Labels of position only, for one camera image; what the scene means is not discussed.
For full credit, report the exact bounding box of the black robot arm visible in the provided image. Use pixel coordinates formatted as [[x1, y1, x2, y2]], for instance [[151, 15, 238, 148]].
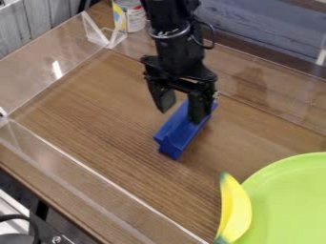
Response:
[[140, 0, 218, 124]]

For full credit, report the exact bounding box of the white labelled can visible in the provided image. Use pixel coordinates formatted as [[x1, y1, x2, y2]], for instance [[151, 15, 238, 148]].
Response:
[[112, 0, 147, 33]]

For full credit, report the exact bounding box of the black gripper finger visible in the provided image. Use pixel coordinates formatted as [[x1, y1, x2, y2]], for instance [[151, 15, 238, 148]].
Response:
[[147, 77, 176, 113], [187, 91, 214, 124]]

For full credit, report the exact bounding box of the clear acrylic enclosure wall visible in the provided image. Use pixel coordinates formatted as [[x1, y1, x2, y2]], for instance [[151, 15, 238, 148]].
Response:
[[0, 18, 326, 244]]

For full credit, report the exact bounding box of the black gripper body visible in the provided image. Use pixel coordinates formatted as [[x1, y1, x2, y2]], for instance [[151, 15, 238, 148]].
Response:
[[142, 32, 218, 94]]

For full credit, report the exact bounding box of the black cable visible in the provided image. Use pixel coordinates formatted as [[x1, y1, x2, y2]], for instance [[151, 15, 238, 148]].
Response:
[[0, 214, 41, 244]]

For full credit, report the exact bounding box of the green plate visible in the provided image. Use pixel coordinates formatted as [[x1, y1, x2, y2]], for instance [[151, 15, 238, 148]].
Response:
[[234, 152, 326, 244]]

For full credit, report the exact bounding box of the blue I-beam block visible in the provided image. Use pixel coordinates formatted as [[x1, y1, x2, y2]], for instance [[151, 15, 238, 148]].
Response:
[[152, 100, 211, 160]]

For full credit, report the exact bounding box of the yellow sponge piece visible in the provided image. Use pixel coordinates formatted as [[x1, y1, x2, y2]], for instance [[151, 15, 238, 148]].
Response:
[[214, 173, 252, 244]]

